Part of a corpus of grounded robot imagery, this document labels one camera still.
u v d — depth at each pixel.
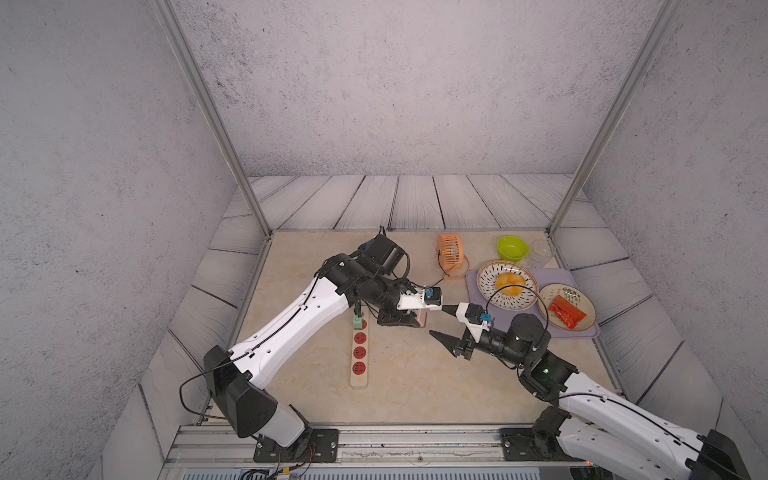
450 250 1.02
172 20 0.71
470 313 0.58
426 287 0.58
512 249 1.12
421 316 0.67
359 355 0.86
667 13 0.70
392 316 0.62
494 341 0.61
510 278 1.02
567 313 0.94
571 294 0.99
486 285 1.04
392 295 0.61
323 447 0.73
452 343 0.62
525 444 0.73
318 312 0.46
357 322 0.87
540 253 1.09
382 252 0.55
